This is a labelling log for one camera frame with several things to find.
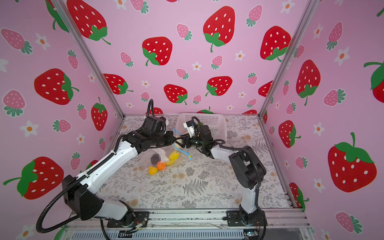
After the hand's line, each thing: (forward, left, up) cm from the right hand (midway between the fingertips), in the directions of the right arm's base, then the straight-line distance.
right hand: (176, 139), depth 85 cm
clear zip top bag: (-6, +6, -6) cm, 11 cm away
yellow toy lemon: (-15, +13, -13) cm, 23 cm away
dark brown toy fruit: (-7, +13, -12) cm, 20 cm away
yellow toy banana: (-7, +2, -9) cm, 11 cm away
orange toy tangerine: (-11, +9, -13) cm, 20 cm away
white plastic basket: (+28, -24, -14) cm, 39 cm away
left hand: (-4, -3, +6) cm, 8 cm away
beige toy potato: (-2, -3, +2) cm, 4 cm away
